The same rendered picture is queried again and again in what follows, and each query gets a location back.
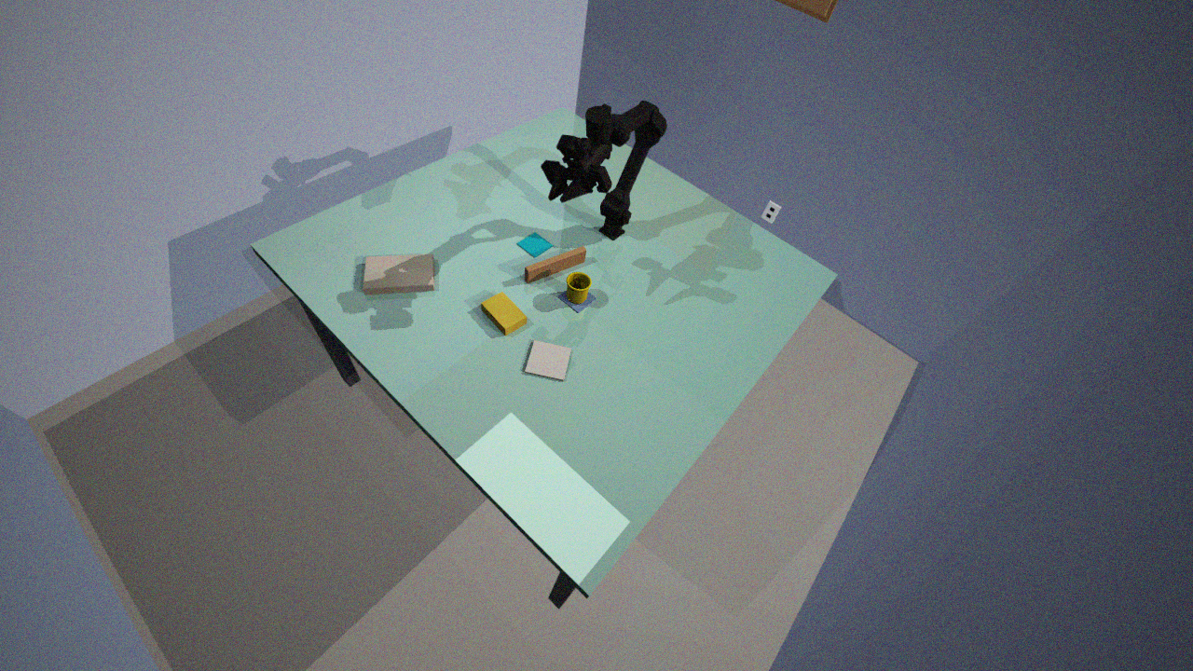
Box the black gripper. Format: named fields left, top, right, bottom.
left=540, top=147, right=612, bottom=203

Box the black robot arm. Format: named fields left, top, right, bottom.
left=556, top=101, right=666, bottom=240

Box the yellow rectangular block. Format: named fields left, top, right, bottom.
left=481, top=293, right=527, bottom=336

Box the tan rectangular block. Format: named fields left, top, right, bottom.
left=363, top=254, right=434, bottom=295

